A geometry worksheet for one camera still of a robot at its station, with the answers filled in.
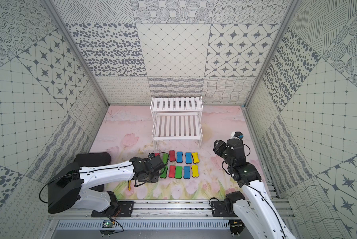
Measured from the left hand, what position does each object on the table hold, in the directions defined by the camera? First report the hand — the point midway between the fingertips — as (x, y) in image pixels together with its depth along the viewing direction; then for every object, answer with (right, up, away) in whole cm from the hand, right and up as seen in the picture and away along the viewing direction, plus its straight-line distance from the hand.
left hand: (157, 175), depth 82 cm
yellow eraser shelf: (+22, +2, +4) cm, 22 cm away
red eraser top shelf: (+7, +8, +11) cm, 16 cm away
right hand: (+33, +18, -5) cm, 38 cm away
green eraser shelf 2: (+12, +1, +4) cm, 12 cm away
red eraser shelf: (+8, 0, +2) cm, 8 cm away
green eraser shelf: (+5, +5, -12) cm, 14 cm away
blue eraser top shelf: (+12, +8, +11) cm, 18 cm away
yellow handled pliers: (-16, -4, 0) cm, 16 cm away
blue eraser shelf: (+17, 0, +4) cm, 17 cm away
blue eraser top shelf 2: (+18, +7, +11) cm, 22 cm away
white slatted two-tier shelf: (+10, +32, +14) cm, 37 cm away
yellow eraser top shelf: (+22, +8, +9) cm, 25 cm away
